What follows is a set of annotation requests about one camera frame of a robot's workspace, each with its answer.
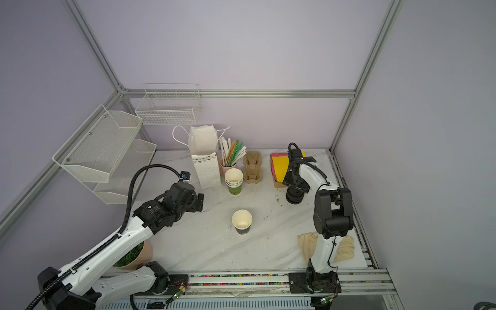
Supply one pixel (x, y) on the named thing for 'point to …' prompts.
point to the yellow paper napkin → (281, 166)
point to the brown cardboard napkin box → (276, 184)
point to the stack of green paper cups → (234, 178)
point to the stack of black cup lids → (294, 196)
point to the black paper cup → (241, 219)
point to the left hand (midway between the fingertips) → (188, 196)
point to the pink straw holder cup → (223, 170)
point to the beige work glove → (307, 242)
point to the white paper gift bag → (203, 144)
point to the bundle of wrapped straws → (232, 152)
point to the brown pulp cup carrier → (252, 171)
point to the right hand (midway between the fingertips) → (294, 184)
